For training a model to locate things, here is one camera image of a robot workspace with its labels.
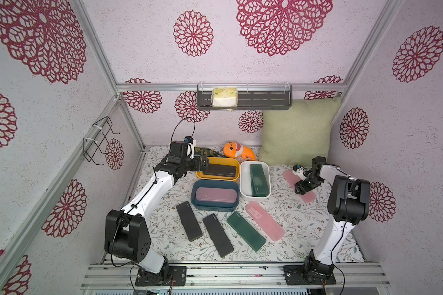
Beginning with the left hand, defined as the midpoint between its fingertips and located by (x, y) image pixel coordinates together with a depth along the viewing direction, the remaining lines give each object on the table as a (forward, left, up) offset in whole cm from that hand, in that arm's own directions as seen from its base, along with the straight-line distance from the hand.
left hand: (199, 160), depth 86 cm
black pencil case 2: (-22, +6, -19) cm, 30 cm away
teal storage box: (-14, -7, -20) cm, 25 cm away
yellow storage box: (+13, -17, -18) cm, 28 cm away
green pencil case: (-3, -30, -17) cm, 35 cm away
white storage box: (-3, -23, -21) cm, 32 cm away
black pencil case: (+9, -10, -21) cm, 25 cm away
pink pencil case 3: (-25, -34, -20) cm, 47 cm away
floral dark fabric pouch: (+21, -1, -18) cm, 28 cm away
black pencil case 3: (-28, -9, -20) cm, 35 cm away
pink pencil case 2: (0, -48, -16) cm, 50 cm away
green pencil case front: (-27, -22, -21) cm, 41 cm away
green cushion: (+17, -49, -2) cm, 52 cm away
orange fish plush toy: (+20, -17, -14) cm, 30 cm away
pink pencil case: (-8, -8, -18) cm, 21 cm away
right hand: (-1, -56, -20) cm, 59 cm away
